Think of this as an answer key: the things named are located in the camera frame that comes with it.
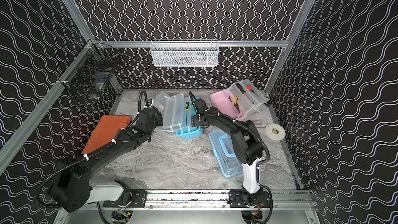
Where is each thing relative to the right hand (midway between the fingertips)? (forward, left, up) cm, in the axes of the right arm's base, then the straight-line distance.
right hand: (200, 121), depth 97 cm
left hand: (-3, +23, +15) cm, 27 cm away
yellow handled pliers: (+12, -24, +2) cm, 27 cm away
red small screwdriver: (+22, -34, +6) cm, 41 cm away
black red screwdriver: (+22, -28, +6) cm, 36 cm away
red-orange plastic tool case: (-8, +56, 0) cm, 57 cm away
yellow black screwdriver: (+4, +8, +6) cm, 11 cm away
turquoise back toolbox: (+4, +15, +5) cm, 16 cm away
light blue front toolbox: (-23, -13, +5) cm, 27 cm away
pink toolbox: (+19, -15, -4) cm, 25 cm away
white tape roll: (-4, -47, -5) cm, 48 cm away
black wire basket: (+19, +66, +22) cm, 72 cm away
